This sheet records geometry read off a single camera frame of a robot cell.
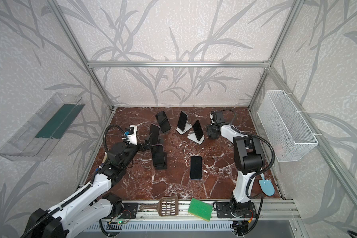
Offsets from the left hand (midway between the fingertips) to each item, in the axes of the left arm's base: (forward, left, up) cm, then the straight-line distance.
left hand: (145, 132), depth 77 cm
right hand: (+17, -40, -17) cm, 46 cm away
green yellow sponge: (-32, -29, -20) cm, 48 cm away
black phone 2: (-10, -28, -23) cm, 37 cm away
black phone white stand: (+12, -29, -15) cm, 35 cm away
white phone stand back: (+17, -23, -18) cm, 34 cm away
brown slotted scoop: (-30, -13, -23) cm, 40 cm away
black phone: (+24, -4, -21) cm, 32 cm away
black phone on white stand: (+18, -19, -17) cm, 31 cm away
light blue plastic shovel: (-21, -67, -22) cm, 73 cm away
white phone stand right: (+12, -26, -21) cm, 35 cm away
